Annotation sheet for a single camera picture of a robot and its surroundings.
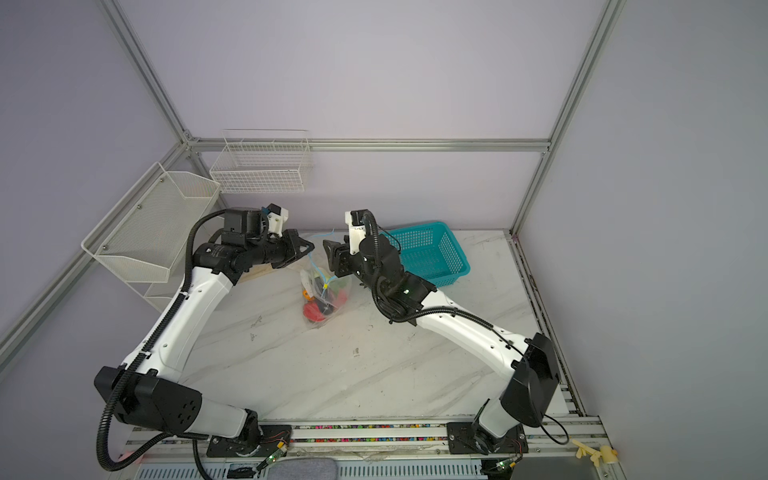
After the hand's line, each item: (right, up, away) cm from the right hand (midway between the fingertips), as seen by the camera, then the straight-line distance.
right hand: (330, 240), depth 68 cm
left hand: (-6, -1, +7) cm, 9 cm away
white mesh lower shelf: (-45, -13, +7) cm, 47 cm away
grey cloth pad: (-6, -53, 0) cm, 54 cm away
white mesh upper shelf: (-51, +1, +10) cm, 52 cm away
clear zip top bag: (-6, -16, +20) cm, 26 cm away
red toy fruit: (-9, -20, +19) cm, 29 cm away
